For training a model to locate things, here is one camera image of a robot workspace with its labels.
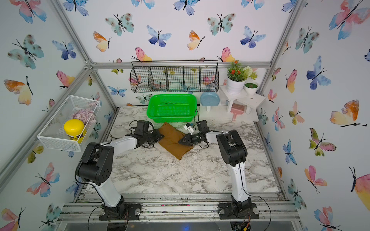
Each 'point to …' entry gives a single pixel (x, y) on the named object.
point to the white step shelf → (247, 101)
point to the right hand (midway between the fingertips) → (182, 142)
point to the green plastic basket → (172, 108)
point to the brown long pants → (170, 142)
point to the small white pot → (250, 88)
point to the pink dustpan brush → (237, 109)
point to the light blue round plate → (209, 99)
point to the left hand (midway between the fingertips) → (165, 134)
